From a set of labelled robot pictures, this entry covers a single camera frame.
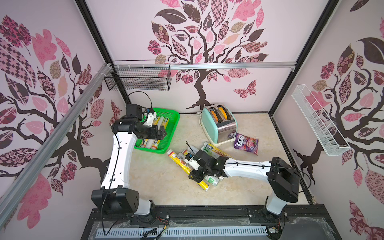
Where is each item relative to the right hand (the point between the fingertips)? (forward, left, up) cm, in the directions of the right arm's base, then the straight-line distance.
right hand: (192, 176), depth 81 cm
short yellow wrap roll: (+42, +28, -2) cm, 51 cm away
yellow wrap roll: (+24, +24, -1) cm, 34 cm away
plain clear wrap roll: (+20, -1, -5) cm, 20 cm away
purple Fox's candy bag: (+23, -37, -4) cm, 44 cm away
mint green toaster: (+28, -17, +12) cm, 35 cm away
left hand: (+14, +18, +20) cm, 30 cm away
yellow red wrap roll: (+21, -14, -4) cm, 25 cm away
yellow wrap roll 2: (+10, +10, +6) cm, 15 cm away
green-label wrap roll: (+16, -12, -2) cm, 20 cm away
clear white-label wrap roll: (+9, +6, +5) cm, 12 cm away
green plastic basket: (+47, +14, 0) cm, 49 cm away
